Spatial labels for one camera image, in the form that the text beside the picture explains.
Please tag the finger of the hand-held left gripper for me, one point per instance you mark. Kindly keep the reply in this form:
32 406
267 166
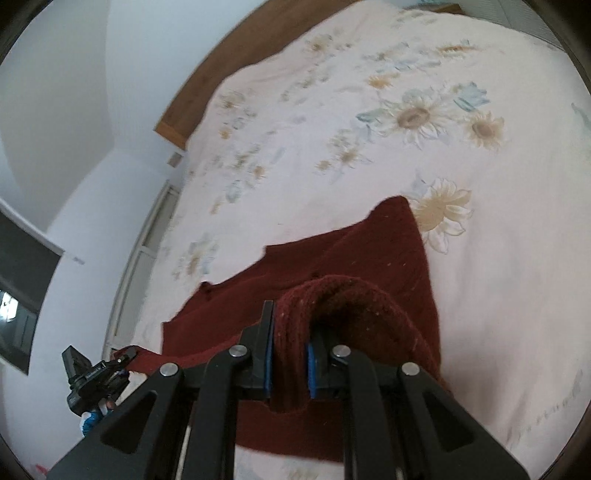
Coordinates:
125 357

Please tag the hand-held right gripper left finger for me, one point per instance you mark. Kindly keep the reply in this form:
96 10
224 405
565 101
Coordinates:
268 369

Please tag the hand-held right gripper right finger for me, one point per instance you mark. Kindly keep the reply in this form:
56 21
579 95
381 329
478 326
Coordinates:
311 369

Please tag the dark red knitted sweater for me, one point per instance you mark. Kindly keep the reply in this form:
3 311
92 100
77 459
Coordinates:
360 258

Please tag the person's left hand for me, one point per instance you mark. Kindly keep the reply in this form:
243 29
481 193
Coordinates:
92 421

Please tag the dark window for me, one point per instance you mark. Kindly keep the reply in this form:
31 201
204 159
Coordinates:
23 286

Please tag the pink floral duvet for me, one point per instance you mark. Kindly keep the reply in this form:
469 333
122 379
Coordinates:
346 138

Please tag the wooden headboard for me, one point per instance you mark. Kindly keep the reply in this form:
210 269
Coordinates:
194 110

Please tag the white louvered wall panel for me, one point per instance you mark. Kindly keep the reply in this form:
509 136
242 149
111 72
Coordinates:
143 258

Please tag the wall socket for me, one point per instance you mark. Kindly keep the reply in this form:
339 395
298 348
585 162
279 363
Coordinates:
174 159

